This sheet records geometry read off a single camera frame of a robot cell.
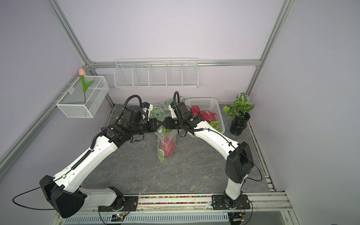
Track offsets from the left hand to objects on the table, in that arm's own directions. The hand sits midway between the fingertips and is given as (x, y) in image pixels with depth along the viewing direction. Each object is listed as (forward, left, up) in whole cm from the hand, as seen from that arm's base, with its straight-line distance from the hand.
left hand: (162, 124), depth 72 cm
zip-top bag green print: (-2, +1, -4) cm, 5 cm away
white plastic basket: (+34, -35, -23) cm, 54 cm away
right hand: (+5, 0, -6) cm, 8 cm away
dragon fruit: (-7, -2, -9) cm, 12 cm away
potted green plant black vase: (+10, -46, -5) cm, 48 cm away
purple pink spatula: (+18, +46, -25) cm, 55 cm away
